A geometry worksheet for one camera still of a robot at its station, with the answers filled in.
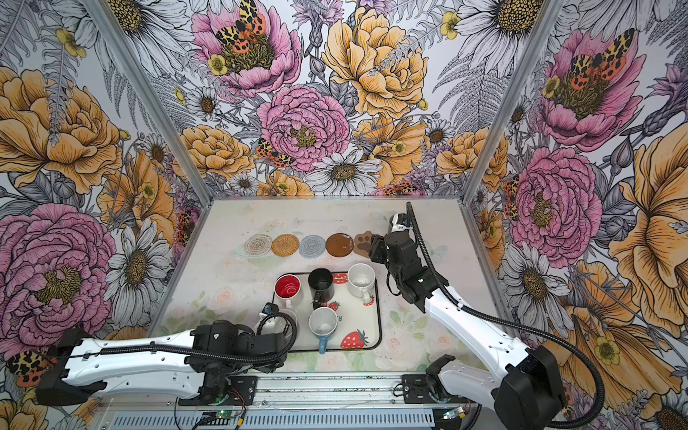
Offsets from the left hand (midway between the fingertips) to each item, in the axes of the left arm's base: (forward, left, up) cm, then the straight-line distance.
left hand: (264, 355), depth 72 cm
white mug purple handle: (+3, -7, +16) cm, 18 cm away
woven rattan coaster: (+42, +2, -9) cm, 43 cm away
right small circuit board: (-12, -51, -9) cm, 53 cm away
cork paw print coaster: (+42, -28, -9) cm, 51 cm away
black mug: (+23, -13, -4) cm, 27 cm away
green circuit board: (-12, +13, -12) cm, 21 cm away
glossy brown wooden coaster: (+42, -19, -9) cm, 47 cm away
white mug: (+26, -27, -8) cm, 38 cm away
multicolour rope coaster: (+42, +12, -9) cm, 45 cm away
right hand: (+26, -31, +12) cm, 42 cm away
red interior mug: (+23, -2, -7) cm, 24 cm away
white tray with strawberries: (+10, -26, -8) cm, 29 cm away
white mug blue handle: (+11, -14, -8) cm, 20 cm away
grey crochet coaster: (+41, -8, -9) cm, 43 cm away
